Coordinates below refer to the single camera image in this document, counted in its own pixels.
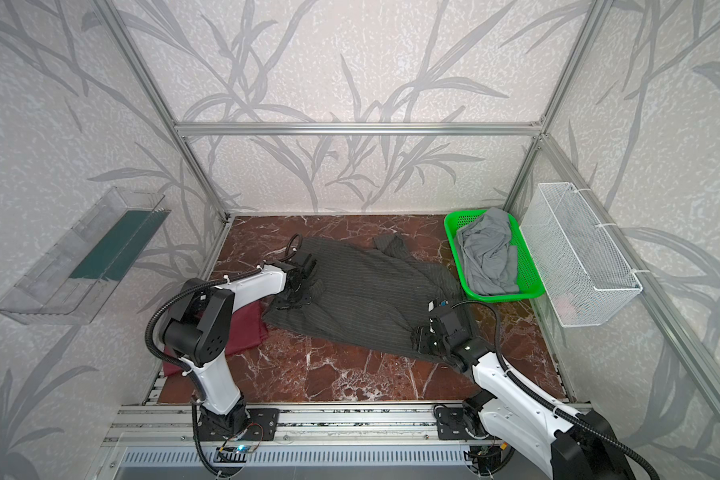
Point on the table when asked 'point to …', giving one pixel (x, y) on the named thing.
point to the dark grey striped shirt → (370, 299)
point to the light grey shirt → (490, 257)
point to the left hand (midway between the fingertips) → (302, 293)
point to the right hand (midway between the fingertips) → (418, 327)
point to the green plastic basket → (529, 279)
